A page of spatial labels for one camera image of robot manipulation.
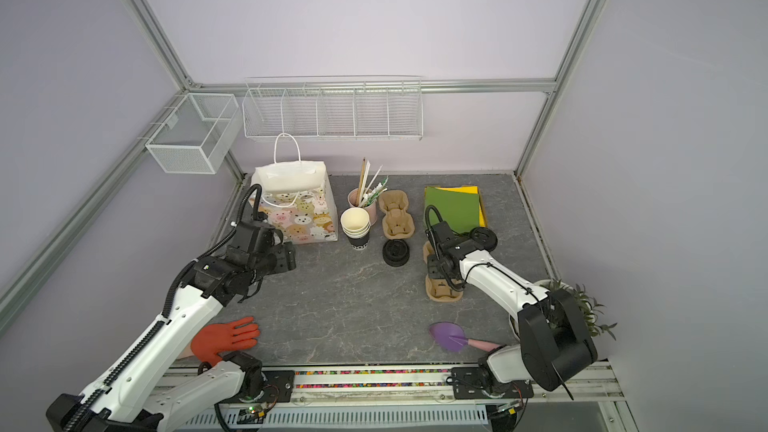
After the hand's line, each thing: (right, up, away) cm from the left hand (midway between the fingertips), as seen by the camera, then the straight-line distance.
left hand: (281, 256), depth 76 cm
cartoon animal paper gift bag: (+3, +16, +4) cm, 17 cm away
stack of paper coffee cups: (+17, +7, +20) cm, 27 cm away
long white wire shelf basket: (+9, +45, +22) cm, 51 cm away
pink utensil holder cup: (+20, +15, +12) cm, 28 cm away
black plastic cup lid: (+56, +3, +12) cm, 58 cm away
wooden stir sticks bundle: (+19, +22, +23) cm, 37 cm away
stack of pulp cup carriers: (+30, +7, +27) cm, 41 cm away
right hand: (+44, -6, +12) cm, 46 cm away
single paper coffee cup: (+56, +4, +12) cm, 58 cm away
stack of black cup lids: (+30, -2, +17) cm, 34 cm away
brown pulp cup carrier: (+42, -12, +12) cm, 46 cm away
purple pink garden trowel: (+45, -24, +6) cm, 51 cm away
